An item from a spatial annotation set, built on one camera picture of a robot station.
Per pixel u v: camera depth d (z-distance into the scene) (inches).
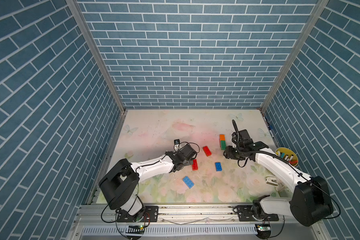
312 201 16.2
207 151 37.6
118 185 17.0
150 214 28.6
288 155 32.5
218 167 34.9
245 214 29.0
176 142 31.0
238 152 25.3
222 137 39.1
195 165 35.0
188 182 32.5
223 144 38.0
